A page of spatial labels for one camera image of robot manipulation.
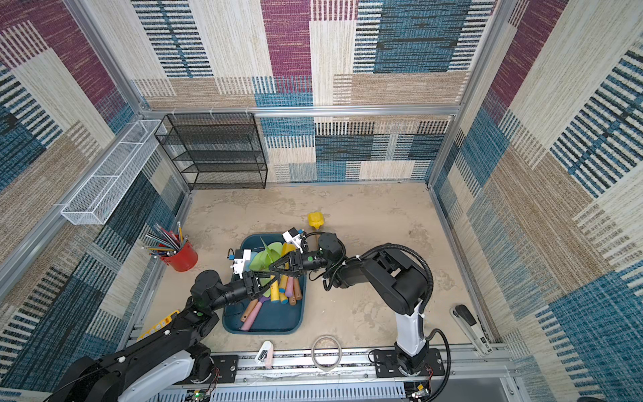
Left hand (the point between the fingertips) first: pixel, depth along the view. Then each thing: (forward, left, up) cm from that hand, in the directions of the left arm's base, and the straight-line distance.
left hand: (280, 279), depth 73 cm
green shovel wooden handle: (-3, +12, -15) cm, 19 cm away
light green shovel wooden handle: (+14, +10, -14) cm, 22 cm away
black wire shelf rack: (+57, +33, +3) cm, 66 cm away
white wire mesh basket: (+15, +50, +17) cm, 55 cm away
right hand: (+3, +2, -2) cm, 4 cm away
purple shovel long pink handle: (-7, +11, -15) cm, 20 cm away
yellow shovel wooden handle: (+32, -10, -14) cm, 37 cm away
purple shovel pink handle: (+3, -1, -12) cm, 13 cm away
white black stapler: (-12, -58, -13) cm, 61 cm away
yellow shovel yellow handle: (+19, +1, -14) cm, 24 cm away
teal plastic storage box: (-5, +4, -20) cm, 20 cm away
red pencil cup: (+15, +39, -15) cm, 45 cm away
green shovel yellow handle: (-1, +2, 0) cm, 2 cm away
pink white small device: (-16, +5, -15) cm, 23 cm away
